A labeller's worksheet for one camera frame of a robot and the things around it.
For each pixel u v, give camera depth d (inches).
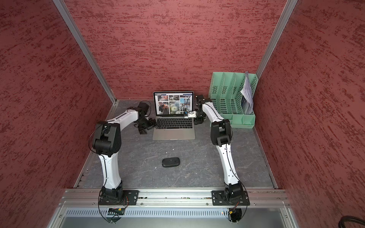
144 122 33.7
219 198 29.0
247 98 37.3
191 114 37.3
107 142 21.7
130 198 29.3
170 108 41.9
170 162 33.6
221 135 27.0
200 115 37.2
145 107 33.6
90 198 29.8
